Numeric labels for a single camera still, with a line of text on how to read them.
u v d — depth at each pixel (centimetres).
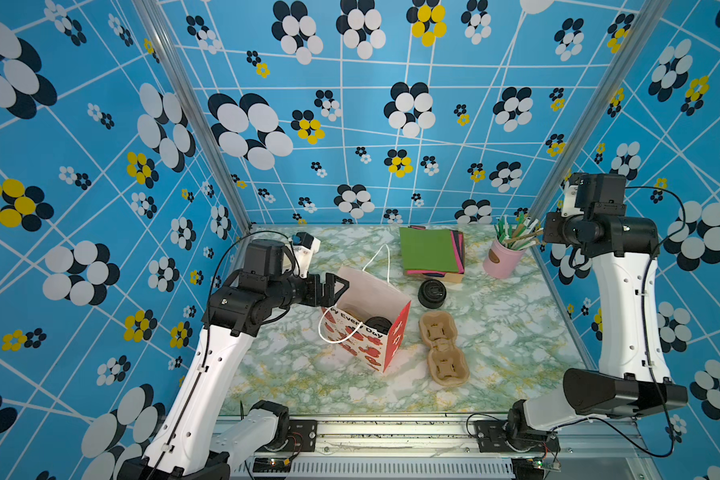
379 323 79
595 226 45
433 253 114
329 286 57
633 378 39
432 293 94
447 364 83
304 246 58
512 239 88
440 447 72
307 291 57
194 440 37
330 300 57
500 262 99
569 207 59
